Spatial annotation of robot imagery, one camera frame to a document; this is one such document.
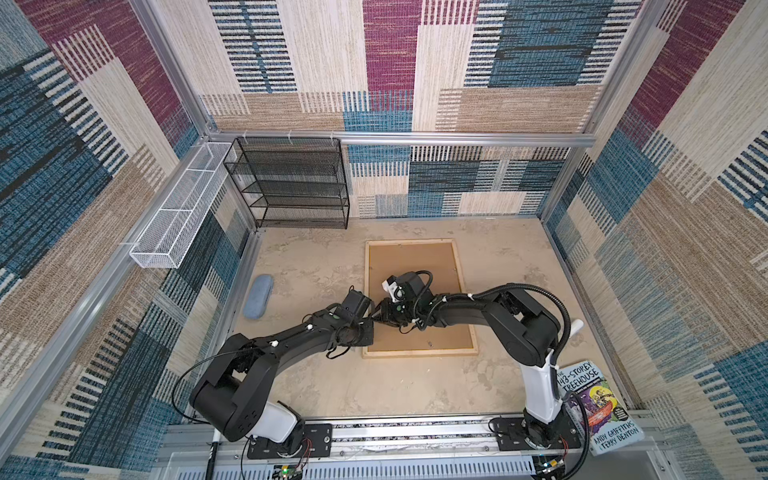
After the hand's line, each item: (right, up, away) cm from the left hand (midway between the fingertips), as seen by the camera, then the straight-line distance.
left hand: (370, 332), depth 89 cm
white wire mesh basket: (-61, +28, +2) cm, 67 cm away
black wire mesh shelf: (-30, +49, +21) cm, 61 cm away
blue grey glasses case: (-36, +9, +7) cm, 38 cm away
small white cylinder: (+60, +2, 0) cm, 60 cm away
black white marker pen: (-36, -24, -18) cm, 47 cm away
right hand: (+1, +3, +2) cm, 3 cm away
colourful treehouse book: (+59, -18, -16) cm, 64 cm away
